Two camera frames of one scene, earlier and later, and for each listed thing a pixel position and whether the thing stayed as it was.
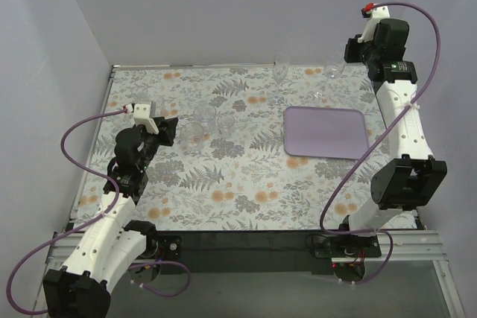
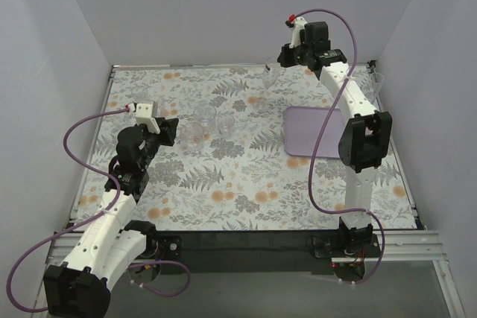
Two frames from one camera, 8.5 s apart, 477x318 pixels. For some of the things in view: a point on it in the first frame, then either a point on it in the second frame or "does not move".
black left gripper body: (164, 130) does not move
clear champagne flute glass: (281, 65) to (270, 74)
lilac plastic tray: (325, 132) does not move
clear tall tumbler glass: (206, 114) does not move
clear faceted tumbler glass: (192, 136) does not move
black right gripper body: (352, 51) to (285, 56)
